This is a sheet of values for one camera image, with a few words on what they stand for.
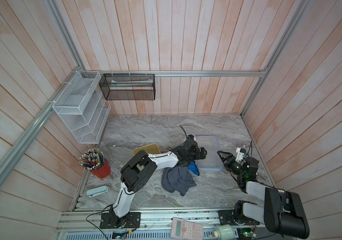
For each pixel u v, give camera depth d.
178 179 0.82
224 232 0.64
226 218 0.73
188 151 0.72
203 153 0.82
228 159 0.78
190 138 0.84
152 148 0.98
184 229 0.70
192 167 0.88
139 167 0.56
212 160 0.88
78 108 0.66
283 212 0.42
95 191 0.79
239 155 0.80
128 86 1.04
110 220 0.64
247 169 0.68
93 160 0.76
